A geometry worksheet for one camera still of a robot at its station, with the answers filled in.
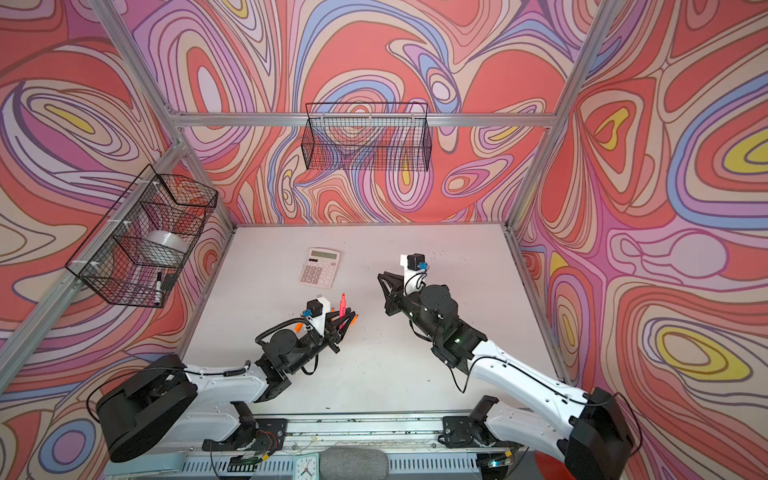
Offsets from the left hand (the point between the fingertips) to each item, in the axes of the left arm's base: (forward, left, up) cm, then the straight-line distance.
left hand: (356, 313), depth 76 cm
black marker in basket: (+3, +48, +8) cm, 49 cm away
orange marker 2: (-8, +11, +9) cm, 17 cm away
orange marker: (-1, +1, -2) cm, 2 cm away
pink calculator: (+26, +16, -15) cm, 34 cm away
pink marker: (0, +3, +4) cm, 5 cm away
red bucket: (-32, -47, -16) cm, 59 cm away
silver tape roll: (+13, +47, +14) cm, 51 cm away
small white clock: (-31, +11, -15) cm, 36 cm away
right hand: (+4, -7, +8) cm, 12 cm away
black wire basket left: (+9, +52, +15) cm, 55 cm away
